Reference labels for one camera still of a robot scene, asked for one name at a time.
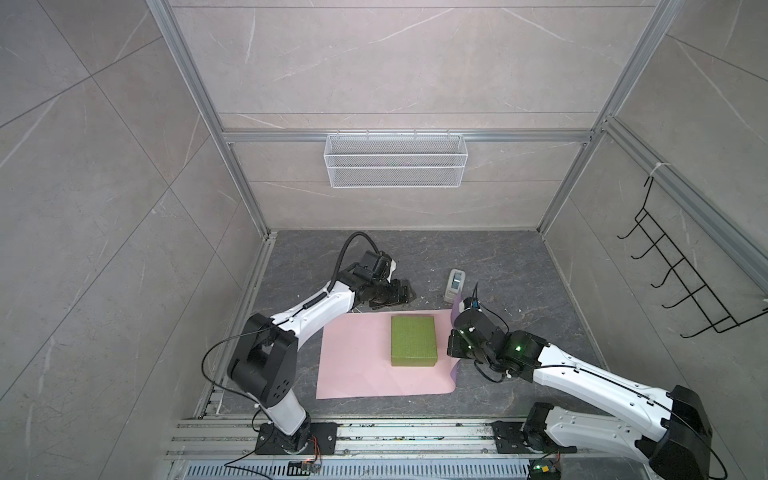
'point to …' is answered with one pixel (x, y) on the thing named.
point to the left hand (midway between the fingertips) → (407, 292)
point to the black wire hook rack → (662, 250)
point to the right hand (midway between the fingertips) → (446, 337)
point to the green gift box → (413, 341)
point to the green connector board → (544, 469)
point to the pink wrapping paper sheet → (356, 360)
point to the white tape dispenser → (455, 284)
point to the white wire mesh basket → (395, 160)
